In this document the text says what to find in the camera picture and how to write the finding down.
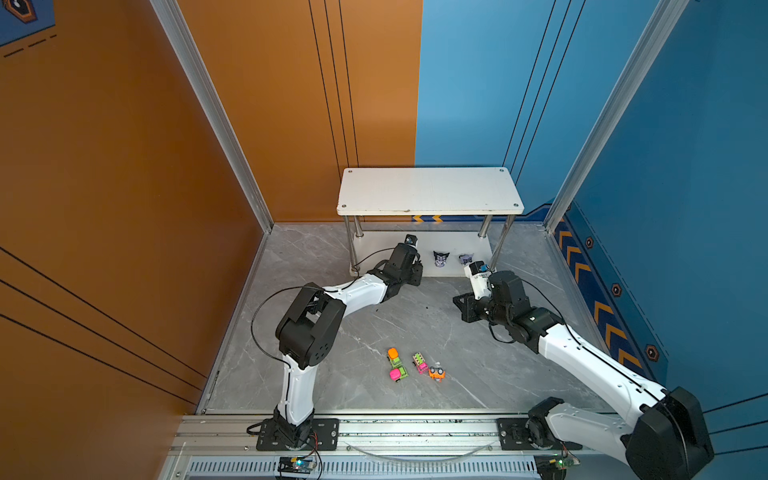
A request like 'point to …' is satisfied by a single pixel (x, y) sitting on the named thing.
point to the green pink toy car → (419, 361)
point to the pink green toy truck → (398, 373)
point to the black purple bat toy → (440, 258)
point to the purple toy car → (466, 258)
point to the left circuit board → (296, 464)
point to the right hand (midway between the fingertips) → (452, 300)
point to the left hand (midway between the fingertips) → (417, 262)
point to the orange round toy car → (436, 373)
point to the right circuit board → (554, 466)
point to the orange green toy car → (394, 360)
